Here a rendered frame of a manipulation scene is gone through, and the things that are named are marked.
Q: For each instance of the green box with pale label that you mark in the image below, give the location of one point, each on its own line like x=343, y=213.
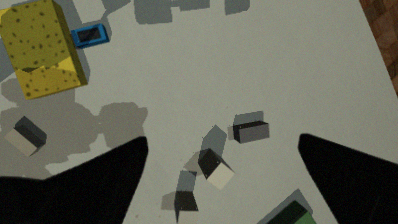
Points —
x=293, y=214

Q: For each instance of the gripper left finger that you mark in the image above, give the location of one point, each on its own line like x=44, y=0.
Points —
x=98, y=191

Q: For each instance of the yellow speckled block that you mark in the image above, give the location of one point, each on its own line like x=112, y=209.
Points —
x=41, y=50

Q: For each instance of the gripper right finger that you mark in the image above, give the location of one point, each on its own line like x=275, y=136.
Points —
x=358, y=188

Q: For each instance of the blue block with black rectangular mark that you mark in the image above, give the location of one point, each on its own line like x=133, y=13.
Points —
x=90, y=36

